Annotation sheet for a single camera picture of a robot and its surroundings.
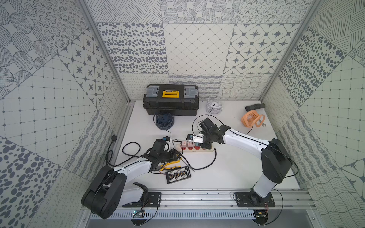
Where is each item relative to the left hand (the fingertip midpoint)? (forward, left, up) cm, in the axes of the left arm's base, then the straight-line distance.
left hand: (176, 151), depth 88 cm
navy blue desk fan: (+22, +10, +2) cm, 24 cm away
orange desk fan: (+22, -51, +7) cm, 56 cm away
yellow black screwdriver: (-2, -1, -2) cm, 3 cm away
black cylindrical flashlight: (+41, -61, -2) cm, 74 cm away
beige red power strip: (+2, -13, +1) cm, 13 cm away
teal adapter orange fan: (+1, -13, +8) cm, 15 cm away
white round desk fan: (+35, -26, +3) cm, 44 cm away
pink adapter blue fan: (+3, -5, +3) cm, 7 cm away
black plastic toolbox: (+33, 0, +14) cm, 36 cm away
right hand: (+5, -16, +4) cm, 17 cm away
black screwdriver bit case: (-13, -2, -3) cm, 14 cm away
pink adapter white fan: (+3, -9, +4) cm, 10 cm away
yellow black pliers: (-12, +7, +4) cm, 14 cm away
